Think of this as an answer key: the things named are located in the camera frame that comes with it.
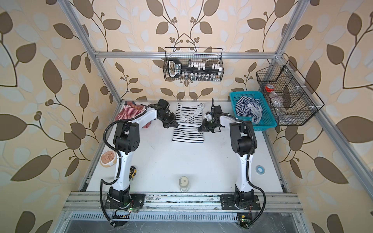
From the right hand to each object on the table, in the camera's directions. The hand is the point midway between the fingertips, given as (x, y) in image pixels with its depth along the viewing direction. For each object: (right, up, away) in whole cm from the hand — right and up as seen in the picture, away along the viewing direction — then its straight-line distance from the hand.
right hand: (199, 128), depth 101 cm
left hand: (-16, +5, -2) cm, 17 cm away
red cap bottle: (+42, +26, -14) cm, 52 cm away
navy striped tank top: (+37, +16, +10) cm, 42 cm away
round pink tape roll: (-56, -17, -14) cm, 60 cm away
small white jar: (-9, -24, -31) cm, 40 cm away
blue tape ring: (+35, -23, -17) cm, 45 cm away
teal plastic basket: (+48, +6, 0) cm, 49 cm away
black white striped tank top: (-8, -1, -1) cm, 9 cm away
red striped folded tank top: (-53, +13, +9) cm, 55 cm away
